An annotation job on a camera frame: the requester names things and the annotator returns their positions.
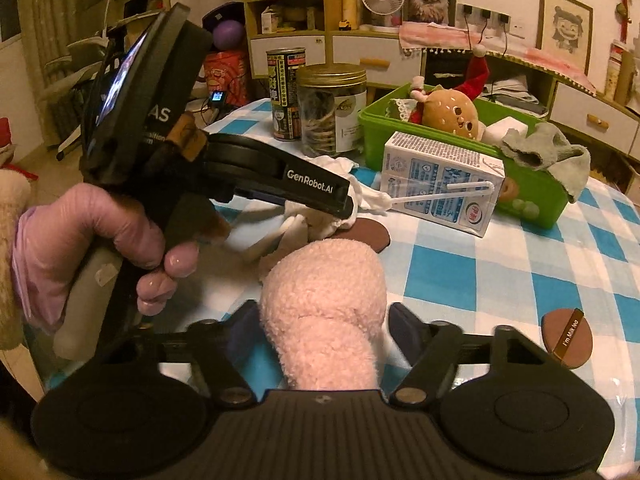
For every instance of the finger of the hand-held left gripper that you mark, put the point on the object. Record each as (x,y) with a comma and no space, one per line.
(310,182)

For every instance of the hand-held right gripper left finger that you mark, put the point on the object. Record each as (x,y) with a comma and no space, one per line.
(246,321)

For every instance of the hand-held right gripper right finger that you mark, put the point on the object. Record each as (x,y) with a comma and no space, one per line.
(401,326)

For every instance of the pink fuzzy plush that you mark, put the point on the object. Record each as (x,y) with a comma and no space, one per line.
(325,290)

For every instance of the rabbit doll knit dress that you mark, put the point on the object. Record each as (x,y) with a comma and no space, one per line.
(400,108)

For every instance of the burger plush toy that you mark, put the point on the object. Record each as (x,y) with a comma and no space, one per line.
(450,110)

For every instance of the green plastic bin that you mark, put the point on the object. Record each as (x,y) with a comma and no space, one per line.
(530,200)

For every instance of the white plush red santa outfit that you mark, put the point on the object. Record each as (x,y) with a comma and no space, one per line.
(472,75)

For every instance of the white sponge block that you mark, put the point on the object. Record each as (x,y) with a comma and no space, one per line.
(505,130)

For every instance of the grey cloth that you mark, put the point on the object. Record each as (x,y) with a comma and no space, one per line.
(555,160)

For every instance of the person's left hand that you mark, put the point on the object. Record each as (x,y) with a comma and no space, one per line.
(75,225)

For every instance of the clear jar gold lid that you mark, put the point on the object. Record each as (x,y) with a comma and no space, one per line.
(330,115)

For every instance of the office chair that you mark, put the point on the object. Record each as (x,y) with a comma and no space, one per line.
(75,85)

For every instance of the brown round powder puff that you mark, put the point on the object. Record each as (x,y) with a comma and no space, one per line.
(372,235)
(565,340)

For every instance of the red orange bag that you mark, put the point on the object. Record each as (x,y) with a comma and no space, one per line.
(225,77)

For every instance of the blue white checked tablecloth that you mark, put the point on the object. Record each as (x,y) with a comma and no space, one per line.
(475,280)

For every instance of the printed tin can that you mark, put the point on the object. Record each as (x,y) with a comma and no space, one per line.
(285,95)

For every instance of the purple ball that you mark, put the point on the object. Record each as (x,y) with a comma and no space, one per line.
(229,34)

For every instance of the white milk carton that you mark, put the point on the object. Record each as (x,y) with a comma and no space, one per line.
(440,185)

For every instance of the wooden cabinet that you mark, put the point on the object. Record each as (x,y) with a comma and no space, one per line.
(320,25)

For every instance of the white desk fan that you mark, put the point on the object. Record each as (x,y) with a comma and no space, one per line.
(382,0)

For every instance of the pink cloth runner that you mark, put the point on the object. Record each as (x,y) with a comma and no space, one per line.
(500,45)

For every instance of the framed cartoon drawing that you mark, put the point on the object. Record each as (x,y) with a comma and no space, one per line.
(565,25)

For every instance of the wall power outlets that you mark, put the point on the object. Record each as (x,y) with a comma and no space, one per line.
(485,15)

